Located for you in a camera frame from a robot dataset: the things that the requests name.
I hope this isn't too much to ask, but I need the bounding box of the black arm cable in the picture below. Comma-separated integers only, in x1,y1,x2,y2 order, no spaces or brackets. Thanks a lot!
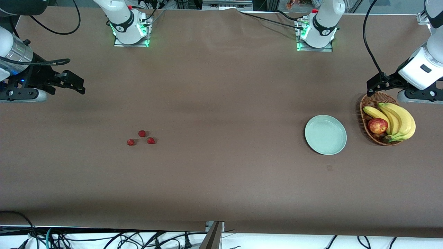
362,0,388,78
0,0,81,67

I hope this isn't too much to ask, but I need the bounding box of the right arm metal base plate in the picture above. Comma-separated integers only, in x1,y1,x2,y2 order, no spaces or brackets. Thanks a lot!
114,16,153,47

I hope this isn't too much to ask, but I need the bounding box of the brown table cover cloth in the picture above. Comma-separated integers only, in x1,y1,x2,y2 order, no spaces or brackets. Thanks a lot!
0,6,443,238

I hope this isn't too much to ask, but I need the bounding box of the brown wicker basket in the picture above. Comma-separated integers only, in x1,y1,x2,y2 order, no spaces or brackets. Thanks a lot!
360,92,405,146

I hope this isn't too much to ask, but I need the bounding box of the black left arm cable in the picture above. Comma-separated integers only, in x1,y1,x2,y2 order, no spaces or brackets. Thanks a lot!
362,0,388,78

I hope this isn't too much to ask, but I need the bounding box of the metal table frame beam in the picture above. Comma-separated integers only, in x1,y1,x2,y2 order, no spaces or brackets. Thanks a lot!
199,221,225,249

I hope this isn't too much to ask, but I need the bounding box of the light green round plate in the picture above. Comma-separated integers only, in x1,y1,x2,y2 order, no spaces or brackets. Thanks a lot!
305,115,347,155

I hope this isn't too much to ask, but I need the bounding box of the small yellow banana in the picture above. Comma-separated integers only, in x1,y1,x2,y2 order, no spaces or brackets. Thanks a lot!
362,106,392,135

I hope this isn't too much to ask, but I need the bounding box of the red apple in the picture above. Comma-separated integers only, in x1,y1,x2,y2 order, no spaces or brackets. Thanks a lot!
368,118,388,135

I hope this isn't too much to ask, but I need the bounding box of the large yellow banana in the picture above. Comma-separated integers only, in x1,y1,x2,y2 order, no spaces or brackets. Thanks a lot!
379,102,416,142

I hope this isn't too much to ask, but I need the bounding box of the thick black floor cable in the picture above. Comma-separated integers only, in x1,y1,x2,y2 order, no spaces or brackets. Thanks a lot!
0,210,38,249

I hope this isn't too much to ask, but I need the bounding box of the long black table cable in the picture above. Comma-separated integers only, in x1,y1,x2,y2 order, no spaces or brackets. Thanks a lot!
238,11,306,31

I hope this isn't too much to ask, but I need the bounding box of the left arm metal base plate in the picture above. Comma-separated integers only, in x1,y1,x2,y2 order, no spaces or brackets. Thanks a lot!
296,19,333,53

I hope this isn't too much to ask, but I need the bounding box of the silver aluminium frame profile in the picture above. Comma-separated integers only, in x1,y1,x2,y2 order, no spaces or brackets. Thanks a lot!
202,0,253,11

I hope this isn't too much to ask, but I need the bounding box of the short black table cable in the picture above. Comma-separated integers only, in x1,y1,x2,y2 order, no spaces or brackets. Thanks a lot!
275,10,303,21

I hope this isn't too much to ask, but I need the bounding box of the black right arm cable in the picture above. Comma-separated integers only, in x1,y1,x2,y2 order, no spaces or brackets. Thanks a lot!
0,0,81,67

